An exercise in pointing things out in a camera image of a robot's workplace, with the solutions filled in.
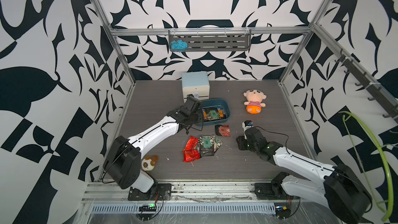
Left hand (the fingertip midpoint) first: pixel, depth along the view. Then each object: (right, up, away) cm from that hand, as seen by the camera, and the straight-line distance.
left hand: (199, 112), depth 85 cm
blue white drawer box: (-2, +17, +14) cm, 22 cm away
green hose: (+61, -28, -32) cm, 75 cm away
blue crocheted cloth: (-12, +39, +6) cm, 41 cm away
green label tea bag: (+9, -3, +13) cm, 16 cm away
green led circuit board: (-22, -43, -12) cm, 50 cm away
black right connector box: (+37, -43, -15) cm, 59 cm away
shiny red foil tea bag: (-4, -18, +2) cm, 18 cm away
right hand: (+20, -14, +2) cm, 25 cm away
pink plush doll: (+35, +8, +16) cm, 40 cm away
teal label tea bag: (+5, -18, +2) cm, 19 cm away
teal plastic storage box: (+14, +3, +17) cm, 22 cm away
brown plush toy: (-26, -25, -6) cm, 37 cm away
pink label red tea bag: (+15, -12, +9) cm, 21 cm away
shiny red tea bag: (-5, -22, -1) cm, 23 cm away
